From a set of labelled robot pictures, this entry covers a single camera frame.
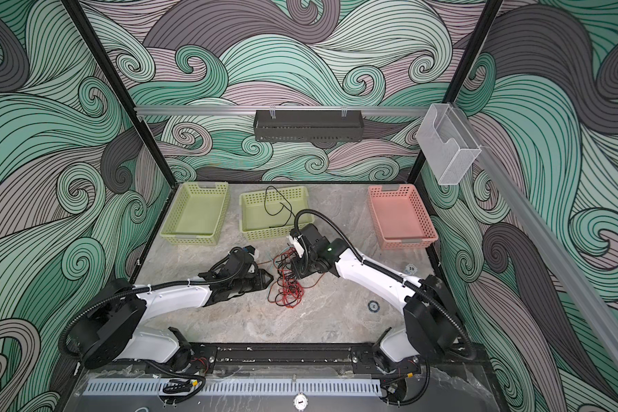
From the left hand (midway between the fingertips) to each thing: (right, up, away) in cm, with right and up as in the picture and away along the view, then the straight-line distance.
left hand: (272, 276), depth 86 cm
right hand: (+8, +4, -5) cm, 10 cm away
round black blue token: (+34, -9, -3) cm, 36 cm away
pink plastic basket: (+51, +19, +17) cm, 58 cm away
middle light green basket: (-2, +21, +23) cm, 31 cm away
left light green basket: (-36, +21, +25) cm, 49 cm away
